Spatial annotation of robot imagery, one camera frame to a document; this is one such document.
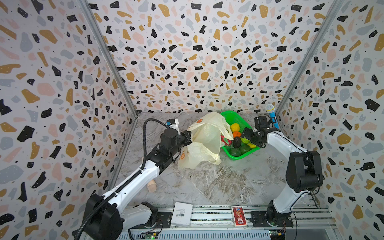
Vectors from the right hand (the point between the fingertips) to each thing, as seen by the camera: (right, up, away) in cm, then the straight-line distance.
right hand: (245, 133), depth 95 cm
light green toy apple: (0, -4, +1) cm, 5 cm away
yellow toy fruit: (-4, +4, +11) cm, 13 cm away
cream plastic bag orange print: (-24, 0, -6) cm, 24 cm away
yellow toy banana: (+5, -8, +1) cm, 9 cm away
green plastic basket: (-3, +11, +22) cm, 25 cm away
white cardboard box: (-37, -38, -23) cm, 57 cm away
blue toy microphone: (+14, +15, -5) cm, 21 cm away
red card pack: (-9, -40, -20) cm, 46 cm away
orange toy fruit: (-3, -1, +8) cm, 9 cm away
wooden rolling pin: (-55, -28, -13) cm, 63 cm away
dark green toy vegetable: (-1, -10, 0) cm, 10 cm away
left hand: (-32, +3, -19) cm, 38 cm away
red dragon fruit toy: (-11, -5, 0) cm, 13 cm away
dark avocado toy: (-4, -6, +3) cm, 8 cm away
